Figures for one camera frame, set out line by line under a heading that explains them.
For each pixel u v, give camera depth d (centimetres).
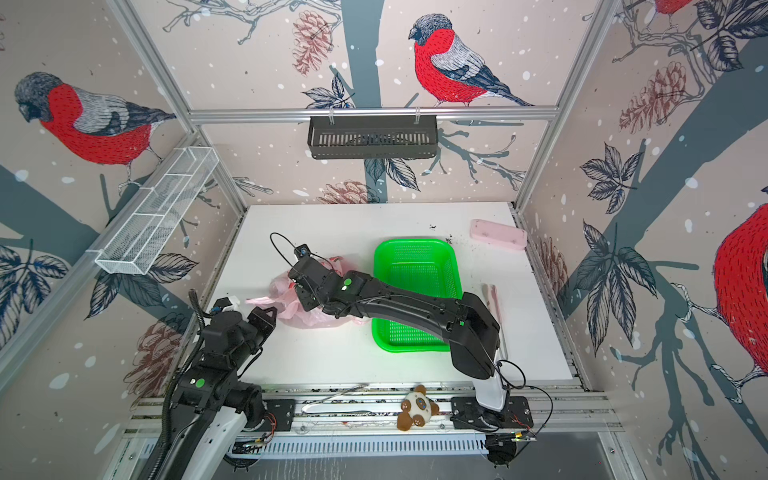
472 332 46
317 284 56
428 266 104
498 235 110
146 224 75
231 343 58
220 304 68
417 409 72
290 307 78
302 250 66
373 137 106
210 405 52
